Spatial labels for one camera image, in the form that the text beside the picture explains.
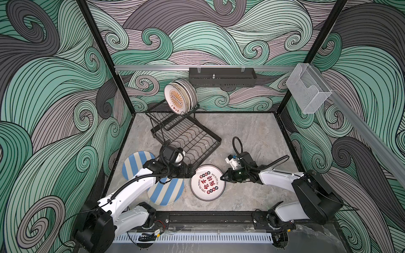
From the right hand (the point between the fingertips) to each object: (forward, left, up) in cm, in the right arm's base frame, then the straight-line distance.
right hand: (220, 180), depth 84 cm
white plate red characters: (-2, +8, -1) cm, 8 cm away
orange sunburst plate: (+38, +25, +26) cm, 52 cm away
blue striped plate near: (-7, +29, -2) cm, 30 cm away
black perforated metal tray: (+52, 0, +31) cm, 60 cm away
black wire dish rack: (+34, +22, 0) cm, 40 cm away
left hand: (+1, +17, +8) cm, 19 cm away
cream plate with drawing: (+33, +14, +30) cm, 47 cm away
